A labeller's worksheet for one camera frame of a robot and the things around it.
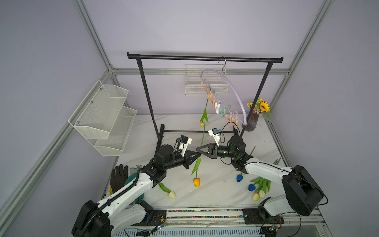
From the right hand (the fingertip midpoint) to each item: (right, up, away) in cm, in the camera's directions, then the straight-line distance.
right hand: (198, 151), depth 74 cm
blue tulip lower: (+31, -22, +9) cm, 39 cm away
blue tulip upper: (+25, -17, +12) cm, 33 cm away
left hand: (0, -2, -1) cm, 2 cm away
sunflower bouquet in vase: (+39, +25, +16) cm, 49 cm away
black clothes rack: (-28, +12, +37) cm, 48 cm away
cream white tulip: (-14, -25, +6) cm, 29 cm away
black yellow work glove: (-47, -17, +13) cm, 52 cm away
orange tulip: (-1, -14, -3) cm, 14 cm away
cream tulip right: (+37, -20, +8) cm, 43 cm away
